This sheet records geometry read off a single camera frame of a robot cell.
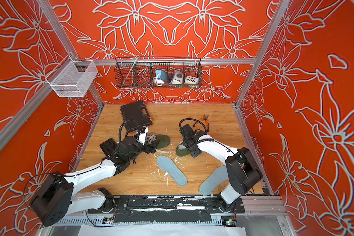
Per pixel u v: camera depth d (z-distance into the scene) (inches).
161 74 32.9
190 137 25.6
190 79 37.2
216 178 32.0
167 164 34.2
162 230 26.5
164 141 36.8
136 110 43.5
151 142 28.7
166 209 28.6
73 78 36.2
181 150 34.0
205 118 43.3
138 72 39.1
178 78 35.6
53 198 16.1
